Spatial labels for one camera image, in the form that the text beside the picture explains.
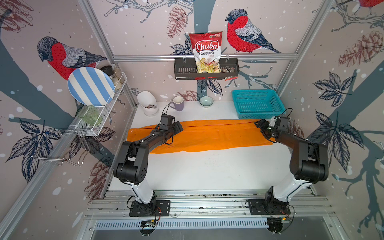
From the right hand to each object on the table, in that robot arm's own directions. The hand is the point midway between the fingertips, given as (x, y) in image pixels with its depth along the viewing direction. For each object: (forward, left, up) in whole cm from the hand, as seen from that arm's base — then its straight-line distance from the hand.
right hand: (256, 123), depth 98 cm
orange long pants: (-6, +34, -7) cm, 35 cm away
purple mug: (+20, +55, 0) cm, 59 cm away
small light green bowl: (+25, +34, -4) cm, 42 cm away
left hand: (-3, +51, +2) cm, 51 cm away
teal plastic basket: (+28, -9, -9) cm, 30 cm away
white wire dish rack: (-25, +91, +27) cm, 98 cm away
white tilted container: (+15, +77, +4) cm, 79 cm away
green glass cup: (-18, +91, +28) cm, 96 cm away
